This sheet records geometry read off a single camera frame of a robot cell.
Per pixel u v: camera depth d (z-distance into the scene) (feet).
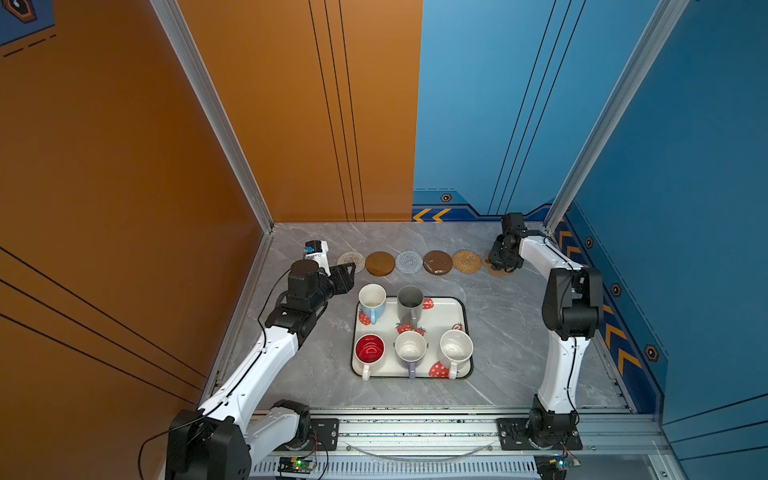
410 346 2.85
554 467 2.31
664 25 2.32
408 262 3.55
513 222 2.72
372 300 3.10
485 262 3.55
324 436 2.43
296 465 2.32
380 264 3.56
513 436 2.38
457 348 2.84
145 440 1.30
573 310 1.84
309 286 1.95
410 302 2.97
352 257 3.61
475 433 2.46
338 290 2.33
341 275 2.29
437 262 3.58
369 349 2.79
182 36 2.38
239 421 1.34
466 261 3.57
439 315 3.09
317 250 2.28
